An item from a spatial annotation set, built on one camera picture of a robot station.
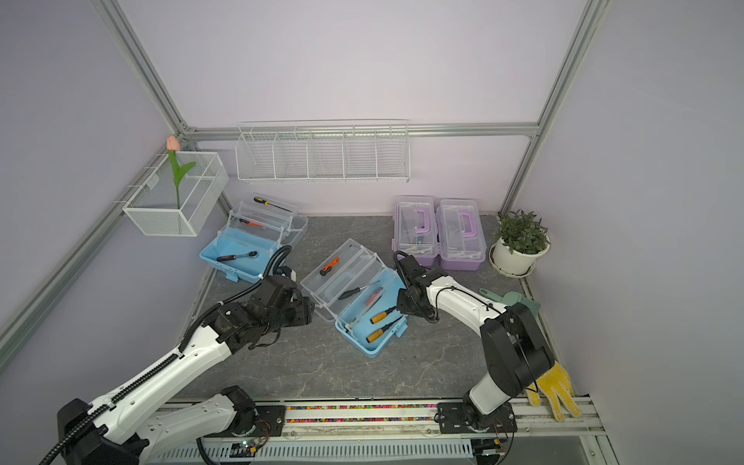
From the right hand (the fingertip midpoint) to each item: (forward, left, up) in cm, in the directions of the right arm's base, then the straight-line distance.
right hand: (406, 306), depth 89 cm
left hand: (-6, +28, +11) cm, 31 cm away
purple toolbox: (+25, -4, +8) cm, 27 cm away
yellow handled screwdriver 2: (-2, +8, -4) cm, 9 cm away
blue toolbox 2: (+12, +15, +5) cm, 20 cm away
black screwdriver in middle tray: (+4, +16, +3) cm, 17 cm away
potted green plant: (+17, -37, +13) cm, 42 cm away
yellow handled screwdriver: (-8, +10, -3) cm, 13 cm away
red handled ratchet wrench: (+24, +57, -5) cm, 62 cm away
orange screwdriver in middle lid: (+10, +24, +8) cm, 27 cm away
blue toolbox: (+24, +57, +1) cm, 62 cm away
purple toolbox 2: (+22, -21, +3) cm, 31 cm away
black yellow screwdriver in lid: (+41, +52, +6) cm, 66 cm away
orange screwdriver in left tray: (+31, +56, +5) cm, 64 cm away
